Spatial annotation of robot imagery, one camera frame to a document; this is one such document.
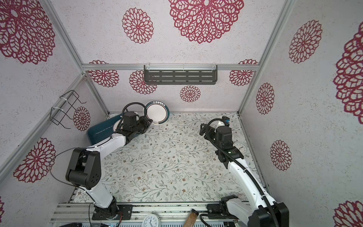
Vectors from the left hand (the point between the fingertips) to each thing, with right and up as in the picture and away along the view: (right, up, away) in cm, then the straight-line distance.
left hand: (152, 121), depth 92 cm
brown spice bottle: (+24, -48, -23) cm, 59 cm away
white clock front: (+5, -49, -23) cm, 54 cm away
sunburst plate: (-30, -2, +14) cm, 33 cm away
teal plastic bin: (-42, -6, +16) cm, 45 cm away
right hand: (+34, -3, -14) cm, 37 cm away
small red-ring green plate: (+3, +7, +5) cm, 9 cm away
